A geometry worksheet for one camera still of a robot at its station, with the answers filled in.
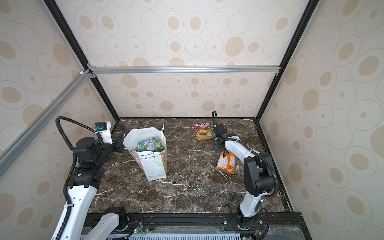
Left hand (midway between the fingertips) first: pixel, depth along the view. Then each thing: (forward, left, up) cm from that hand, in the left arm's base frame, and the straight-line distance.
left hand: (125, 130), depth 68 cm
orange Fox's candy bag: (-2, -51, -29) cm, 59 cm away
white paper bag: (-8, -10, -18) cm, 22 cm away
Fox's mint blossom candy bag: (+1, -8, -14) cm, 16 cm away
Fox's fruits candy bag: (+25, -37, -32) cm, 55 cm away
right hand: (+9, -49, -27) cm, 57 cm away
